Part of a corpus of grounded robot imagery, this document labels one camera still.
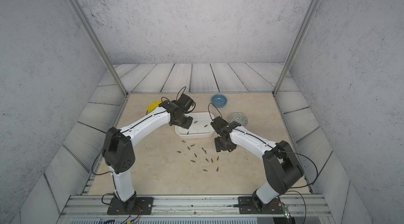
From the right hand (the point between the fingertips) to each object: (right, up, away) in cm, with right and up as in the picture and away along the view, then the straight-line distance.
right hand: (223, 146), depth 86 cm
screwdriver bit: (-10, +9, +15) cm, 20 cm away
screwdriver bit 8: (-15, -6, +3) cm, 17 cm away
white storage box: (-13, +8, +15) cm, 22 cm away
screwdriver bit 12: (-3, -7, +2) cm, 8 cm away
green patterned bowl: (+12, +14, +16) cm, 25 cm away
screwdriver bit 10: (-9, -8, +2) cm, 12 cm away
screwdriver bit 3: (-23, +1, +9) cm, 25 cm away
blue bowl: (0, +25, +27) cm, 37 cm away
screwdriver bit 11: (-6, -8, +2) cm, 10 cm away
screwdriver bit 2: (-21, +5, +12) cm, 25 cm away
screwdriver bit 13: (-10, -12, -2) cm, 16 cm away
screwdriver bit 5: (-19, -2, +5) cm, 20 cm away
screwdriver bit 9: (-10, -4, +5) cm, 12 cm away
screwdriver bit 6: (-25, -4, +5) cm, 26 cm away
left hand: (-18, +12, +2) cm, 22 cm away
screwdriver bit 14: (-4, -12, -2) cm, 12 cm away
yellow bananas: (-45, +22, +20) cm, 54 cm away
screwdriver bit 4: (-18, -1, +7) cm, 19 cm away
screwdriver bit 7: (-16, -8, +1) cm, 18 cm away
